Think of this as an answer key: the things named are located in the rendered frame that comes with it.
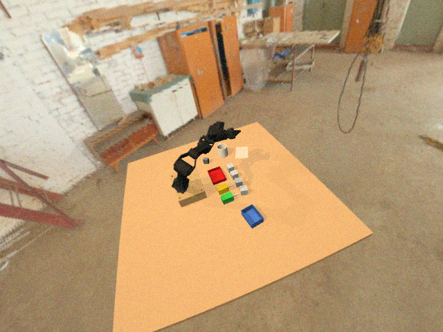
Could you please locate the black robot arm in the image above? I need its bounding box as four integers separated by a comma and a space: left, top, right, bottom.
171, 121, 225, 194

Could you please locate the blue rectangular tray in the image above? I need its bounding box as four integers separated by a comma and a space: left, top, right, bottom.
241, 204, 264, 229

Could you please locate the beige open cylinder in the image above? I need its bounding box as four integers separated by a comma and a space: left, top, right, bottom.
217, 143, 228, 158

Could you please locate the red tray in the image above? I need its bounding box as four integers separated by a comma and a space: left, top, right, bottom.
208, 166, 227, 185

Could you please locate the green block with grey pin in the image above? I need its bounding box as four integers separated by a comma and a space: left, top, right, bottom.
221, 192, 238, 205

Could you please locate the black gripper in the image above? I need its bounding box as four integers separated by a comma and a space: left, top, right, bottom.
217, 127, 241, 142

